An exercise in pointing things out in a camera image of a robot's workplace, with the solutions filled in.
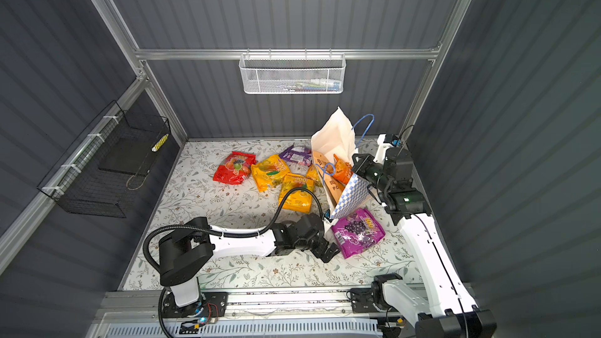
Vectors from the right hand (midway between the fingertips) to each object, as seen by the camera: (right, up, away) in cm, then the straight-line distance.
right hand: (355, 156), depth 72 cm
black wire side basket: (-78, -4, +1) cm, 78 cm away
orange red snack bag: (-1, -5, +20) cm, 20 cm away
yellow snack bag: (-32, -6, +30) cm, 45 cm away
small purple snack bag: (-19, +2, +37) cm, 42 cm away
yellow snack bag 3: (-12, -7, +30) cm, 34 cm away
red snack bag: (-46, -5, +30) cm, 56 cm away
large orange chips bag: (-6, -9, +11) cm, 16 cm away
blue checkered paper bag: (-3, +3, +28) cm, 28 cm away
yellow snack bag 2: (-19, -17, +19) cm, 32 cm away
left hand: (-5, -29, +9) cm, 31 cm away
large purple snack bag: (+3, -27, +11) cm, 29 cm away
